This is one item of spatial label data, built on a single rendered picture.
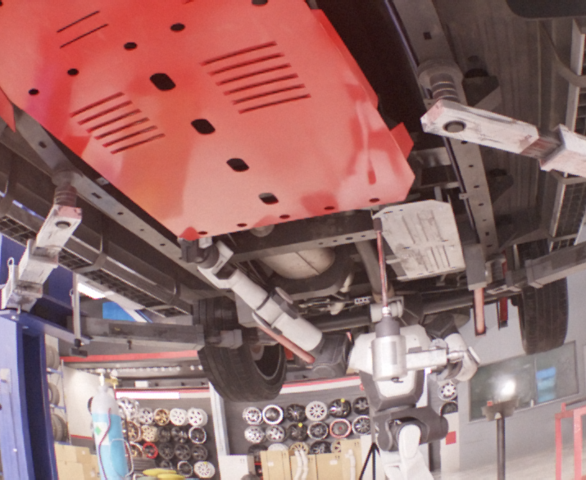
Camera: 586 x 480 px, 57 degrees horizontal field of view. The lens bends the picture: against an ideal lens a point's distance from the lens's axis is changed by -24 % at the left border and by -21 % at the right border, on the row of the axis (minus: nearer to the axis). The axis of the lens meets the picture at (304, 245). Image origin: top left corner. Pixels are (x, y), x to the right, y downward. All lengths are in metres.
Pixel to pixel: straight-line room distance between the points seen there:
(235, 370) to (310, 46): 2.25
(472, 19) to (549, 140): 0.35
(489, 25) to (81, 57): 0.96
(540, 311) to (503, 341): 9.15
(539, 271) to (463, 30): 1.26
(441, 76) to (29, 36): 0.84
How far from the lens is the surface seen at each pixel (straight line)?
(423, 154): 1.82
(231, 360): 3.20
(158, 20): 1.10
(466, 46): 1.58
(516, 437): 12.01
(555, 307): 2.98
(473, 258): 2.46
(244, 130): 1.46
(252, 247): 2.48
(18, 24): 1.13
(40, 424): 2.88
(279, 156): 1.57
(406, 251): 2.32
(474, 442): 12.00
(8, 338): 2.75
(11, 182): 1.90
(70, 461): 10.14
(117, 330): 2.86
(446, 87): 1.26
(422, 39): 1.25
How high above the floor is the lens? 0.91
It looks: 19 degrees up
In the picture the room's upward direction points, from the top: 5 degrees counter-clockwise
